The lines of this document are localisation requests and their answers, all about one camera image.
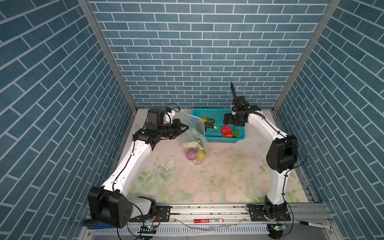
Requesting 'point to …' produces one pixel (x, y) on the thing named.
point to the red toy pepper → (226, 129)
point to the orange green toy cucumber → (208, 120)
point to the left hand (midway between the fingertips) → (189, 127)
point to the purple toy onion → (191, 153)
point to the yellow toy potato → (201, 154)
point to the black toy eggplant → (210, 125)
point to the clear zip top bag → (196, 133)
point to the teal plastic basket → (214, 135)
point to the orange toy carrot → (227, 135)
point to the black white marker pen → (315, 224)
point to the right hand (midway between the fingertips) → (228, 120)
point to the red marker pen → (208, 220)
